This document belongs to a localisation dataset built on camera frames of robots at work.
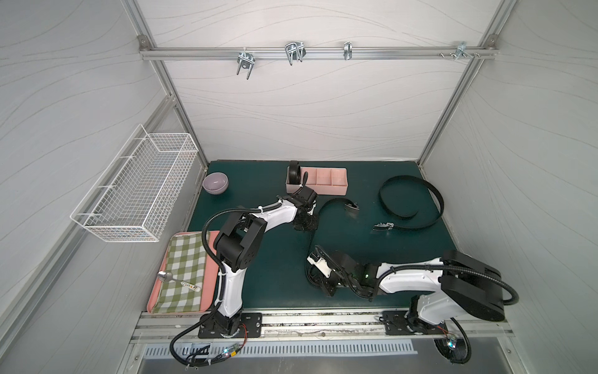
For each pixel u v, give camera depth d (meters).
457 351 0.71
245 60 0.79
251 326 0.73
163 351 0.64
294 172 1.01
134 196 0.69
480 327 0.74
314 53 0.78
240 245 0.52
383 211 1.03
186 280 0.82
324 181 1.15
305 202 0.78
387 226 0.94
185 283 0.80
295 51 0.77
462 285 0.43
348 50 0.78
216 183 1.08
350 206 1.01
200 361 0.69
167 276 0.82
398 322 0.74
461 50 0.77
